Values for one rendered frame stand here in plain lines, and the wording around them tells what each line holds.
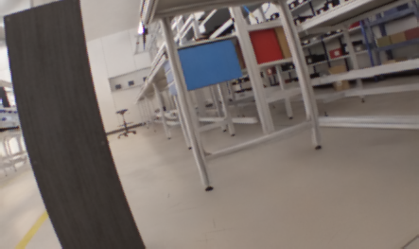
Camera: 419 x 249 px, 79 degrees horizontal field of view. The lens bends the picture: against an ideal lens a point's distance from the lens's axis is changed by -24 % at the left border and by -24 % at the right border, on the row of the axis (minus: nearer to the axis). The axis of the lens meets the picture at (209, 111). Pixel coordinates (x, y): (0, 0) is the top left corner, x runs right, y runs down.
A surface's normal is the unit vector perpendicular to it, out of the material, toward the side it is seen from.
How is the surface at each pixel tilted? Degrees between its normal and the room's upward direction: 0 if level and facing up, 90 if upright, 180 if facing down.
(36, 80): 90
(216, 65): 90
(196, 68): 90
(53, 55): 90
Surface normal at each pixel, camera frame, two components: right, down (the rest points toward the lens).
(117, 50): 0.25, -0.02
